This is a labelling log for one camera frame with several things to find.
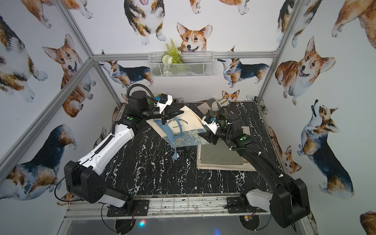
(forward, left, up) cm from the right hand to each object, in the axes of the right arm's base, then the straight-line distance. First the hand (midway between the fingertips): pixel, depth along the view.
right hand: (201, 128), depth 76 cm
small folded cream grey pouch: (+39, -10, -22) cm, 46 cm away
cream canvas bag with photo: (-11, -26, -24) cm, 37 cm away
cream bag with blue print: (-1, +10, +1) cm, 10 cm away
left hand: (+2, +8, +13) cm, 15 cm away
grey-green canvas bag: (-6, -12, -21) cm, 25 cm away
